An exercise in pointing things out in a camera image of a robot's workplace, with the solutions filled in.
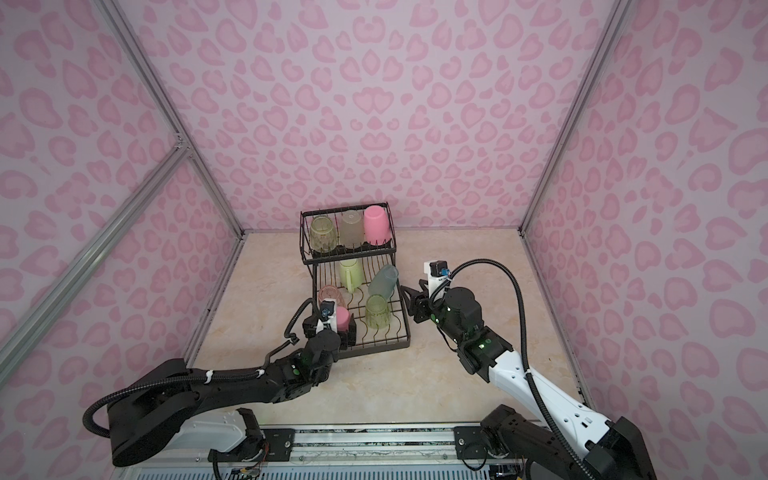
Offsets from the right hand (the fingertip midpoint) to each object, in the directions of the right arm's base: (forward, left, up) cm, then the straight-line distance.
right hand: (410, 284), depth 74 cm
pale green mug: (+13, +18, -14) cm, 26 cm away
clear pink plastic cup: (+9, +25, -18) cm, 32 cm away
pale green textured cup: (+19, +17, 0) cm, 25 cm away
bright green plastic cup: (+14, +24, +2) cm, 28 cm away
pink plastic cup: (+19, +10, +1) cm, 22 cm away
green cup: (+4, +10, -23) cm, 26 cm away
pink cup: (-4, +18, -12) cm, 22 cm away
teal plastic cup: (+11, +8, -16) cm, 21 cm away
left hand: (-1, +19, -12) cm, 23 cm away
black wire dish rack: (+16, +17, -6) cm, 25 cm away
